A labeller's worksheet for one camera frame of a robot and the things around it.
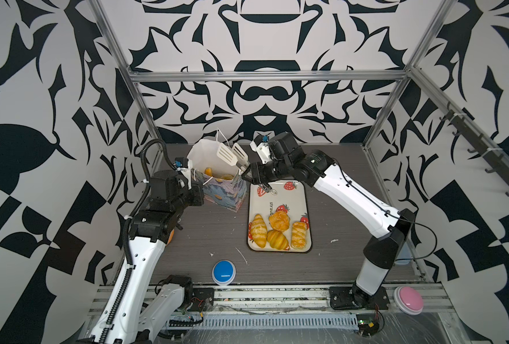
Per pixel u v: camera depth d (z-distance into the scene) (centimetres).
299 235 85
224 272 79
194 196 62
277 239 83
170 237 50
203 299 72
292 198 99
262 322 78
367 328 71
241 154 76
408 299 73
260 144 64
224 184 78
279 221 89
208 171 98
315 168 50
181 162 60
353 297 67
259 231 86
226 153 72
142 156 48
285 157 54
